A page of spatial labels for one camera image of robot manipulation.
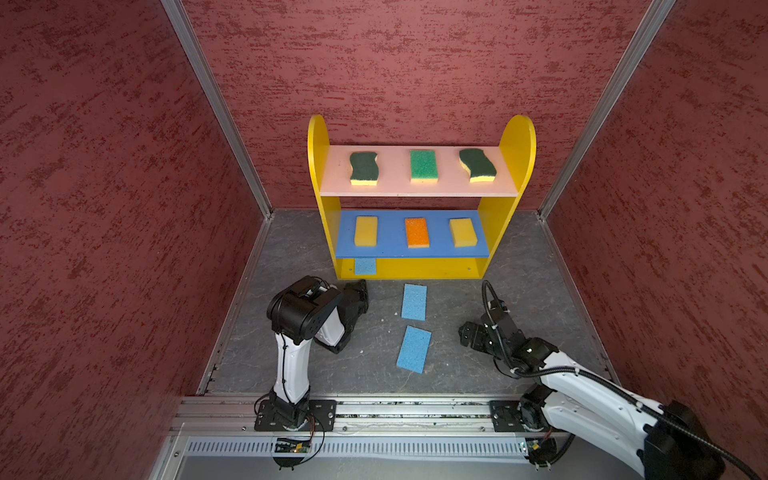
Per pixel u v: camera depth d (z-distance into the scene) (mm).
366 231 947
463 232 945
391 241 921
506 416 744
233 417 759
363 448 775
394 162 761
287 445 725
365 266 1003
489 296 759
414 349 849
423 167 725
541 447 727
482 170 741
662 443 397
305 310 532
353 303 772
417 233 934
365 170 713
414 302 947
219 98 874
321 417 739
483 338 757
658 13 710
